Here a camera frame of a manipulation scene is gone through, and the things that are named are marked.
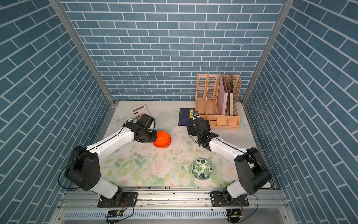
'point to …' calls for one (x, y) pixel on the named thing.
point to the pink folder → (222, 95)
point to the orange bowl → (163, 139)
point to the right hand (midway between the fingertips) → (197, 123)
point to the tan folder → (231, 97)
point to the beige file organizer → (207, 101)
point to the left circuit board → (113, 213)
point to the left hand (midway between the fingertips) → (158, 138)
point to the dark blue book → (185, 115)
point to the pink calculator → (138, 111)
